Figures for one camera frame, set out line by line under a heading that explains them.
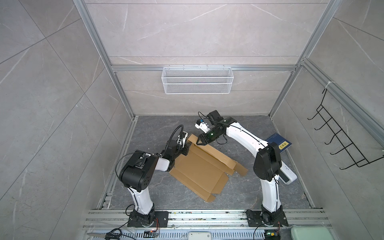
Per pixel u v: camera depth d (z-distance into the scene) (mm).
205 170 907
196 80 1007
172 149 734
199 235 676
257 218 731
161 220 732
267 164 502
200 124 816
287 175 818
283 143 1019
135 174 489
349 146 625
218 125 670
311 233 678
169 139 720
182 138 815
